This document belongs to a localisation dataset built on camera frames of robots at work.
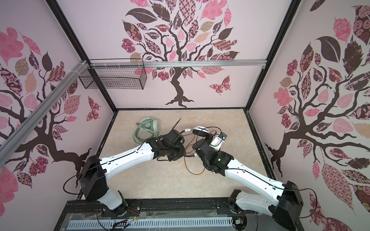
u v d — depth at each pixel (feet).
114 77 3.99
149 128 3.33
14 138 1.70
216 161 1.77
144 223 2.29
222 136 2.07
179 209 2.44
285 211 1.23
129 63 3.01
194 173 2.81
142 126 3.28
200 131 2.60
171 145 2.01
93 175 1.38
